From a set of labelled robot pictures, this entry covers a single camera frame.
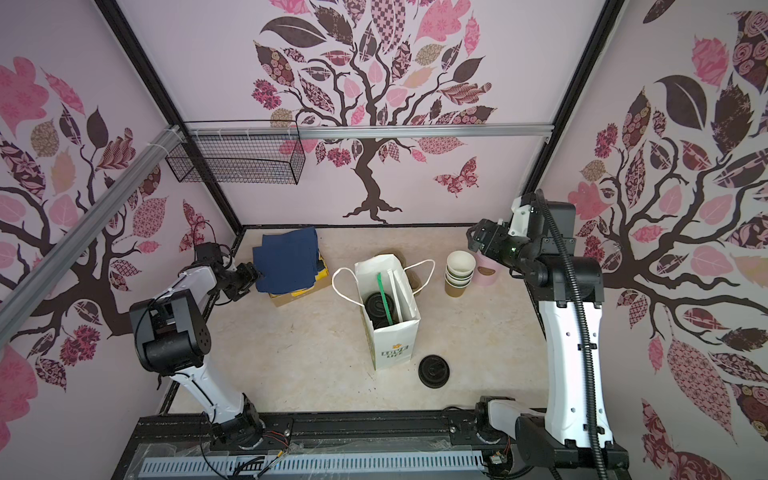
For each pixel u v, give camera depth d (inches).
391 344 27.8
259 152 37.3
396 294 32.2
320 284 39.5
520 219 21.6
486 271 37.5
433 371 31.9
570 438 13.9
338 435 29.3
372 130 36.5
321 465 27.5
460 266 36.3
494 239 21.1
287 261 40.7
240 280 34.3
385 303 31.4
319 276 40.2
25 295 19.9
